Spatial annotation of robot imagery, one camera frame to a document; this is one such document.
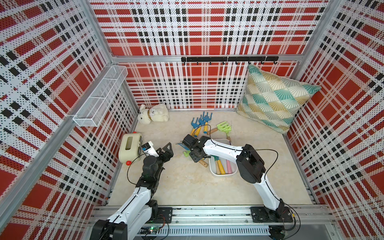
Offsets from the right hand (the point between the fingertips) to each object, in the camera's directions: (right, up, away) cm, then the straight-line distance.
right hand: (201, 153), depth 93 cm
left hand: (-19, +7, -9) cm, 21 cm away
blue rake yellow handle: (-5, +18, +16) cm, 25 cm away
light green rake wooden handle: (+17, +17, +15) cm, 28 cm away
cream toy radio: (-42, +4, -5) cm, 43 cm away
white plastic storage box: (+7, -4, -3) cm, 8 cm away
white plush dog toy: (-31, +27, +12) cm, 43 cm away
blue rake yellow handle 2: (0, +20, +19) cm, 27 cm away
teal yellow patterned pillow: (+44, +34, -2) cm, 56 cm away
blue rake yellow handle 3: (+12, -7, -5) cm, 15 cm away
